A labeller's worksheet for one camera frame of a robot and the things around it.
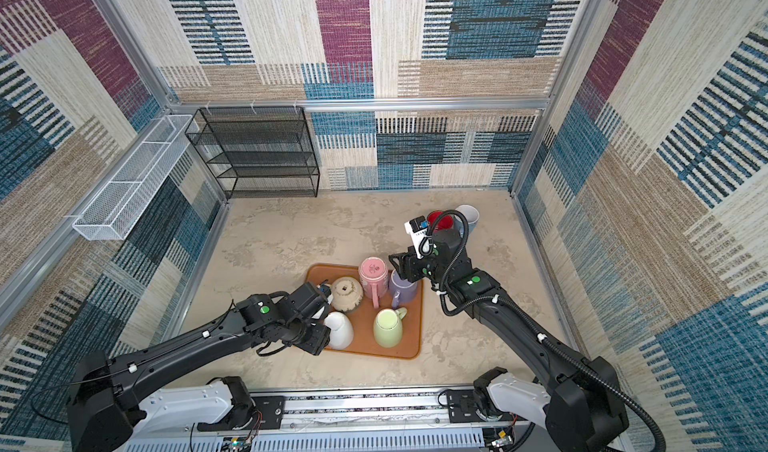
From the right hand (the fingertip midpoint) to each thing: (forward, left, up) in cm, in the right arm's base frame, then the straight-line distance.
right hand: (401, 258), depth 79 cm
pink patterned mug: (-1, +8, -8) cm, 11 cm away
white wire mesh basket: (+7, +66, +15) cm, 68 cm away
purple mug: (-4, 0, -11) cm, 12 cm away
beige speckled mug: (-4, +15, -11) cm, 19 cm away
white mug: (-15, +16, -10) cm, 24 cm away
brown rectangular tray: (-9, +11, -16) cm, 21 cm away
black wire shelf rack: (+48, +49, -2) cm, 69 cm away
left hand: (-16, +21, -10) cm, 28 cm away
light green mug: (-15, +4, -8) cm, 18 cm away
